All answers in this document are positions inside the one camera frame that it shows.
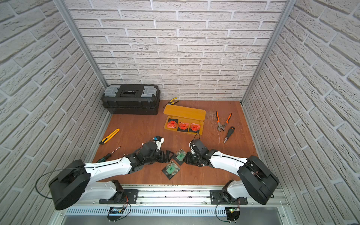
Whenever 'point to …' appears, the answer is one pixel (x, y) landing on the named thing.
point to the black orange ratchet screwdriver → (229, 133)
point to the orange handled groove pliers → (220, 126)
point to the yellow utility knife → (109, 136)
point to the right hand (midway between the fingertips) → (185, 160)
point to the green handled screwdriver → (107, 156)
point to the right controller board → (232, 213)
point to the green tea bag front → (170, 169)
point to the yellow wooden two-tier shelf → (184, 119)
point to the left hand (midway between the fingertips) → (171, 152)
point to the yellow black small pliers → (171, 102)
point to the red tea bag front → (183, 127)
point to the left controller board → (115, 213)
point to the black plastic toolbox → (132, 99)
